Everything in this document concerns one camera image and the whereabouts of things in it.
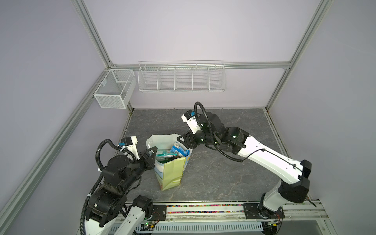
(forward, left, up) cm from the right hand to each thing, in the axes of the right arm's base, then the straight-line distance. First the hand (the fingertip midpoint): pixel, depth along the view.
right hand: (180, 136), depth 64 cm
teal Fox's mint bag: (-2, +8, -13) cm, 16 cm away
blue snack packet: (+3, +3, -16) cm, 16 cm away
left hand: (-7, +9, 0) cm, 11 cm away
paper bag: (-8, +4, -7) cm, 11 cm away
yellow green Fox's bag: (-3, +9, -17) cm, 20 cm away
